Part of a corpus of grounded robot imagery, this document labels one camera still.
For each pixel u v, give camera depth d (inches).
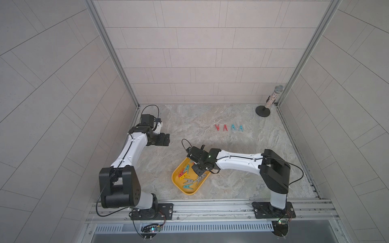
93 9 28.0
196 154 24.8
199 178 31.6
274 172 17.8
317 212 27.9
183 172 32.5
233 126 40.2
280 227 27.6
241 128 40.2
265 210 26.2
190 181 31.0
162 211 27.9
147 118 26.1
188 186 30.4
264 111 44.0
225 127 40.2
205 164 23.8
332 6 28.0
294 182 19.3
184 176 31.9
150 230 25.7
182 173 32.4
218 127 40.5
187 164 33.5
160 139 29.5
